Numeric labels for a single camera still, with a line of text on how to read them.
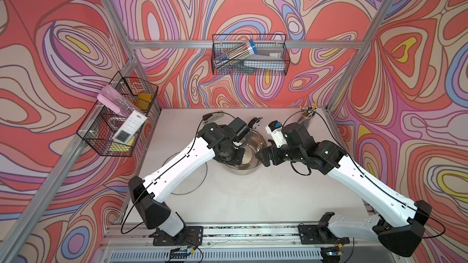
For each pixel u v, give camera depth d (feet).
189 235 2.39
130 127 2.26
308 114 3.17
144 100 2.57
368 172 1.44
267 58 2.89
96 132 2.16
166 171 1.40
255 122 3.26
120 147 2.11
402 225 1.27
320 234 2.16
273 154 1.95
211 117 3.63
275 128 2.00
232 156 1.92
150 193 1.32
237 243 2.40
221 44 2.86
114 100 2.34
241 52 2.57
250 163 2.98
